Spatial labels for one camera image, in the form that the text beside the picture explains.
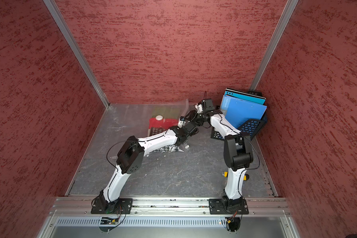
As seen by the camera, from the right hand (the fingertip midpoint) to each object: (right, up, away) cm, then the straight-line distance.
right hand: (186, 120), depth 93 cm
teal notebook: (+35, +15, -7) cm, 38 cm away
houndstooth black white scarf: (-11, -18, -3) cm, 21 cm away
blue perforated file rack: (+37, -4, -9) cm, 39 cm away
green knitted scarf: (-15, +7, +21) cm, 26 cm away
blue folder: (+30, +5, -10) cm, 32 cm away
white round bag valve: (-20, +2, +15) cm, 25 cm away
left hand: (-6, -9, +1) cm, 11 cm away
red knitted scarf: (-15, -2, +11) cm, 19 cm away
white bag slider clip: (0, -16, -5) cm, 17 cm away
